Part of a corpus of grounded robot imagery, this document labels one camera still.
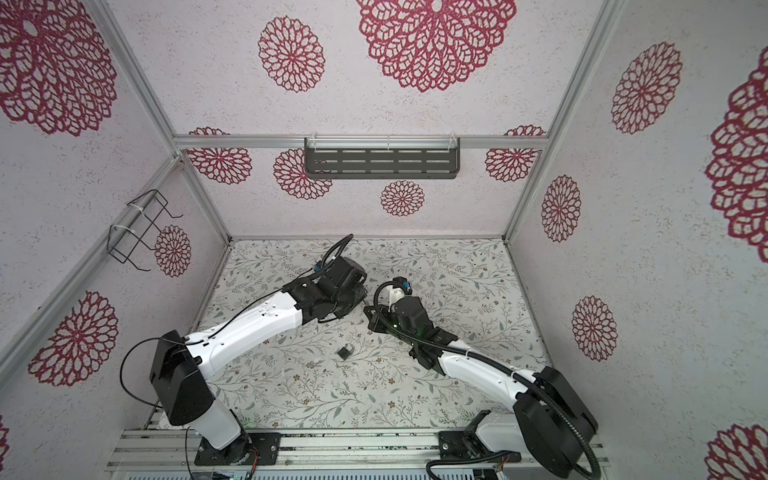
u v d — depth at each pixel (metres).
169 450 0.75
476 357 0.52
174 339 0.43
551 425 0.41
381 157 0.94
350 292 0.71
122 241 0.73
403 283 0.73
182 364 0.48
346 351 0.90
